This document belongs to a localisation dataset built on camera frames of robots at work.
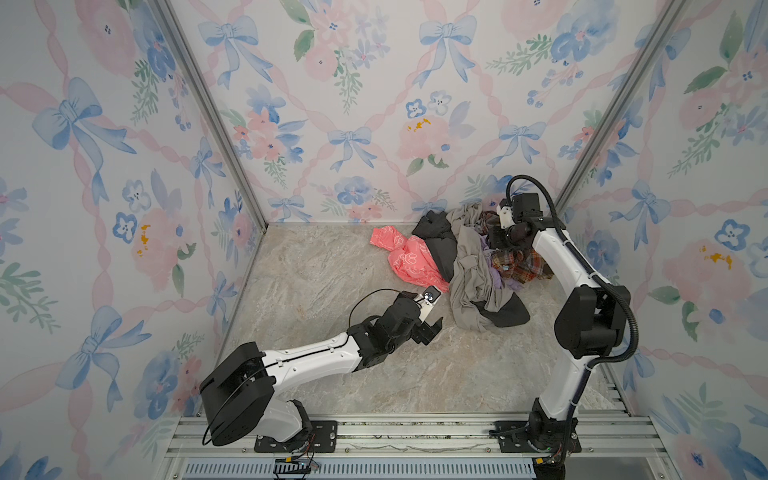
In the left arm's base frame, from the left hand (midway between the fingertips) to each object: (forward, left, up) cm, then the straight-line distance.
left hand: (430, 304), depth 78 cm
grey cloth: (+13, -15, -8) cm, 21 cm away
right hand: (+25, -23, -1) cm, 34 cm away
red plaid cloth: (+22, -35, -11) cm, 42 cm away
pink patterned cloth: (+24, +4, -10) cm, 26 cm away
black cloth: (+5, -25, -13) cm, 29 cm away
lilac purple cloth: (+15, -25, -10) cm, 30 cm away
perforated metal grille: (-34, +16, -18) cm, 42 cm away
